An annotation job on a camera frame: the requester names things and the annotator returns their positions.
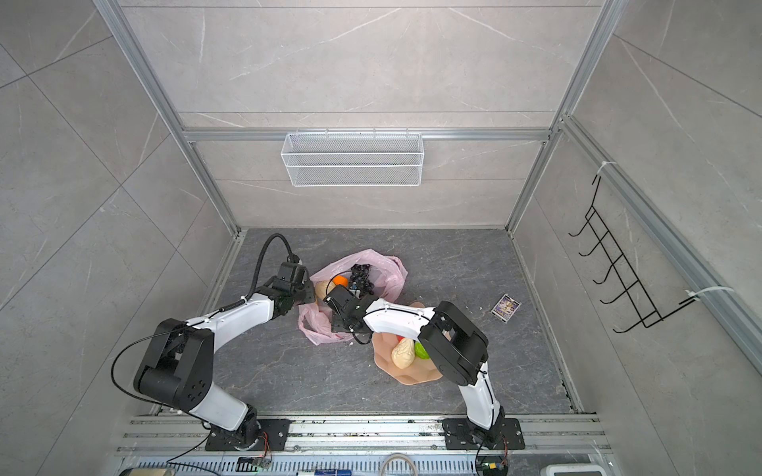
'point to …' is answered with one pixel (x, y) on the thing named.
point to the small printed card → (505, 307)
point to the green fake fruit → (421, 351)
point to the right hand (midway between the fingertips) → (342, 321)
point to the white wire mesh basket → (352, 160)
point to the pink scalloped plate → (422, 370)
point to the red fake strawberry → (399, 337)
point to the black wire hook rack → (634, 293)
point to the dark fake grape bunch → (359, 280)
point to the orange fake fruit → (340, 280)
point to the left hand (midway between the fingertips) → (307, 282)
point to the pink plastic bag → (388, 275)
